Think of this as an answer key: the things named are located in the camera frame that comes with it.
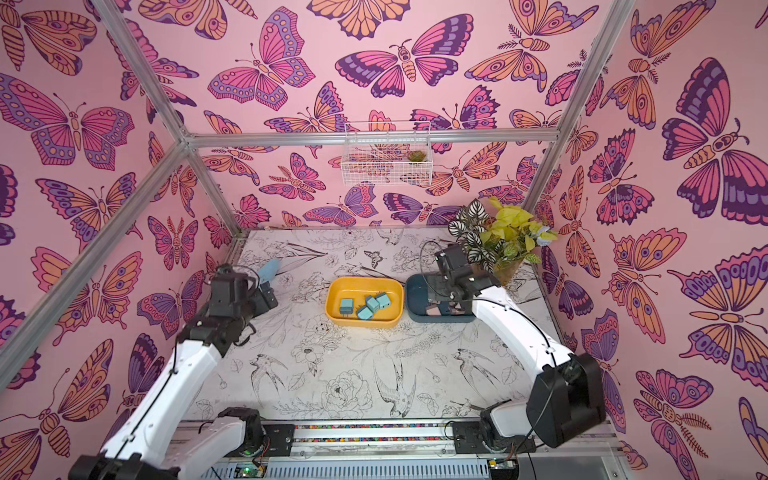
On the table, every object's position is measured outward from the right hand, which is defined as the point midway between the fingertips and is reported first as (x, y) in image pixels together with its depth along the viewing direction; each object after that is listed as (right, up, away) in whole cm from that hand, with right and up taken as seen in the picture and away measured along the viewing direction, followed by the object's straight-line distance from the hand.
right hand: (451, 283), depth 85 cm
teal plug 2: (-25, -10, +10) cm, 29 cm away
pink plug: (-4, -10, +10) cm, 15 cm away
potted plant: (+14, +12, -1) cm, 18 cm away
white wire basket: (-18, +40, +11) cm, 46 cm away
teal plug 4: (-19, -7, +12) cm, 24 cm away
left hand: (-53, -2, -4) cm, 53 cm away
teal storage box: (-7, -9, +12) cm, 17 cm away
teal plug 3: (-23, -8, +10) cm, 26 cm away
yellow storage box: (-29, -3, +18) cm, 34 cm away
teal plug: (-32, -9, +13) cm, 35 cm away
